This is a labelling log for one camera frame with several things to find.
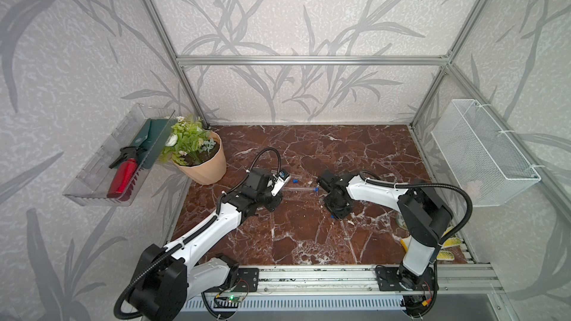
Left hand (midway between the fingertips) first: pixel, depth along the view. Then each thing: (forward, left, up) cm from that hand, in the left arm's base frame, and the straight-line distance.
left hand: (279, 191), depth 84 cm
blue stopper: (+10, -6, -9) cm, 14 cm away
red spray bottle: (-7, +41, +25) cm, 48 cm away
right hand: (-3, -18, -10) cm, 21 cm away
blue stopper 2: (-9, -20, -3) cm, 22 cm away
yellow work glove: (-20, -59, -8) cm, 63 cm away
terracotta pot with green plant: (+14, +34, +8) cm, 37 cm away
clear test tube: (+7, -7, -10) cm, 14 cm away
